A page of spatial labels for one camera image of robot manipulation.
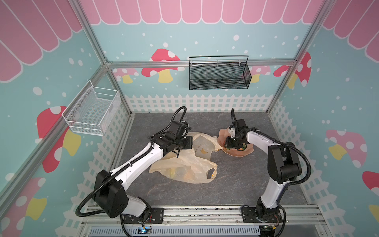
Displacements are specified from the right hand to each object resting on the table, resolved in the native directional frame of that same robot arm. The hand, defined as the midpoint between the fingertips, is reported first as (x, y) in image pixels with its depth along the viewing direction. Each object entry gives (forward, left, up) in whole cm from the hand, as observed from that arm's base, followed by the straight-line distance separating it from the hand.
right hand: (227, 144), depth 96 cm
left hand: (-9, +23, +14) cm, 28 cm away
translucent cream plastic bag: (-20, +24, +11) cm, 33 cm away
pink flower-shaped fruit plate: (+9, +1, 0) cm, 9 cm away
